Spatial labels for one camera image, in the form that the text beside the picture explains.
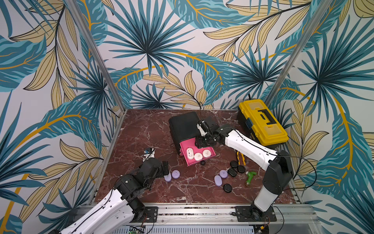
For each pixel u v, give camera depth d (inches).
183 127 35.2
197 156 32.1
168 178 33.0
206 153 32.2
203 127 26.6
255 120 36.1
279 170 17.6
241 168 34.8
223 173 33.8
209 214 29.5
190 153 31.9
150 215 28.6
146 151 25.5
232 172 34.1
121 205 18.9
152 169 21.3
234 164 35.5
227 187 32.1
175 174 33.7
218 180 33.1
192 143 32.9
